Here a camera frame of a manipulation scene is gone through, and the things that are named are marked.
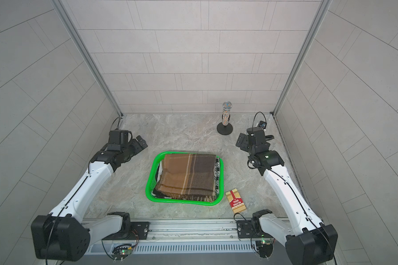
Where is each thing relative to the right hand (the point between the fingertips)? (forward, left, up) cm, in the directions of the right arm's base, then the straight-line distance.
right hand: (247, 138), depth 78 cm
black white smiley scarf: (-15, +16, -14) cm, 26 cm away
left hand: (+4, +52, -3) cm, 52 cm away
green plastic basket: (-10, +48, -11) cm, 50 cm away
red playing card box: (-22, +7, -20) cm, 31 cm away
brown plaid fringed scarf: (-13, +29, -10) cm, 33 cm away
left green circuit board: (-40, +57, -18) cm, 72 cm away
